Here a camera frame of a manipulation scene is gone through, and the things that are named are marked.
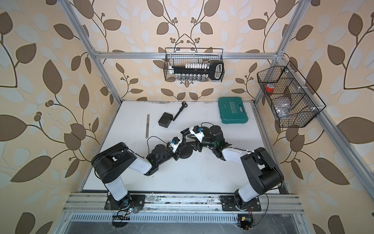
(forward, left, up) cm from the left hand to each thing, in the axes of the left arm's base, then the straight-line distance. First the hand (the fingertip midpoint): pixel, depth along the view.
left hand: (182, 142), depth 88 cm
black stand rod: (+39, +1, -7) cm, 39 cm away
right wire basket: (+9, -58, +27) cm, 64 cm away
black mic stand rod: (-1, -2, +13) cm, 13 cm away
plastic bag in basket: (+5, -52, +25) cm, 57 cm away
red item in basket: (+26, -53, +21) cm, 62 cm away
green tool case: (+29, -36, -3) cm, 46 cm away
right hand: (0, -3, +4) cm, 5 cm away
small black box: (+22, +14, -5) cm, 26 cm away
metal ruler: (+18, +27, -9) cm, 34 cm away
